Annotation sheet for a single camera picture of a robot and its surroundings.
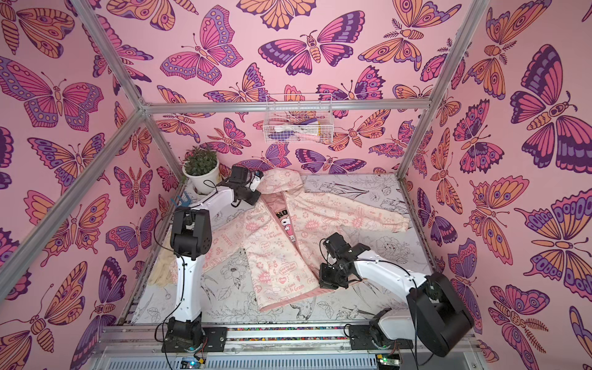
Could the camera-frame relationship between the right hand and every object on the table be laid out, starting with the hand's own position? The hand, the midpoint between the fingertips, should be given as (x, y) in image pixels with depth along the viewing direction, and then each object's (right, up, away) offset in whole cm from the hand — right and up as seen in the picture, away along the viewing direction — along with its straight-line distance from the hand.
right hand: (320, 284), depth 82 cm
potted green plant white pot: (-52, +46, +21) cm, 72 cm away
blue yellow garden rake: (-64, +29, +30) cm, 76 cm away
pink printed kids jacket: (-16, +14, +15) cm, 26 cm away
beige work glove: (-61, +2, +6) cm, 61 cm away
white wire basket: (-6, +64, +13) cm, 66 cm away
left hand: (-27, +34, +27) cm, 51 cm away
